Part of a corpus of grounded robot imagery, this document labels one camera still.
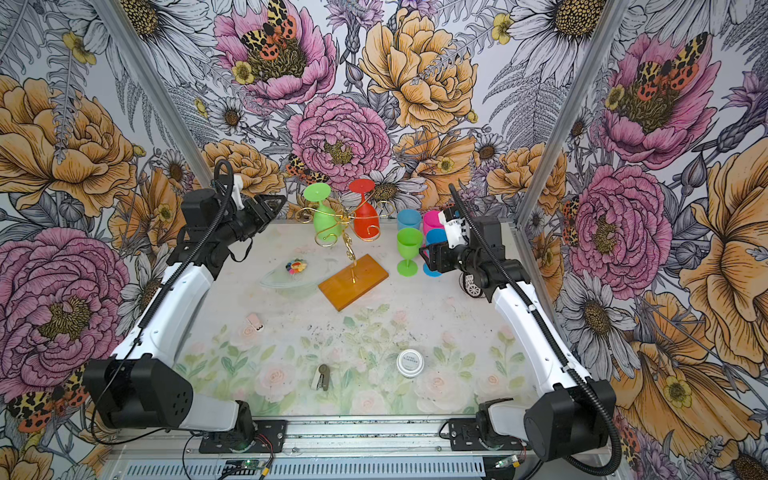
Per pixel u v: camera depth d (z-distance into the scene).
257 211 0.66
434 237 0.97
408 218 1.04
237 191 0.69
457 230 0.68
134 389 0.40
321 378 0.81
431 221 1.02
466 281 0.69
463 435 0.74
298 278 1.04
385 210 1.22
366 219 0.91
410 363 0.79
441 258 0.67
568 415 0.39
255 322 0.92
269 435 0.74
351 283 1.02
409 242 0.96
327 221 0.89
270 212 0.68
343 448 0.74
